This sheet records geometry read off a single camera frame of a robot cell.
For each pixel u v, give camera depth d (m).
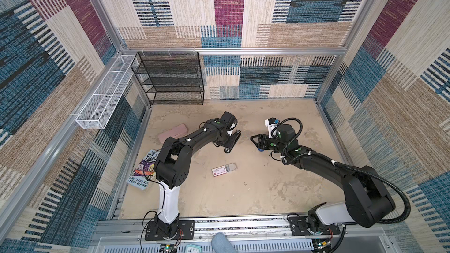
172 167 0.52
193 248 0.68
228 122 0.77
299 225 0.73
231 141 0.85
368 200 0.43
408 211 0.39
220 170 0.89
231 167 0.91
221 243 0.68
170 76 1.09
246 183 0.85
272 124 0.79
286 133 0.67
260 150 0.97
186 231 0.73
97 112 0.70
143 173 0.47
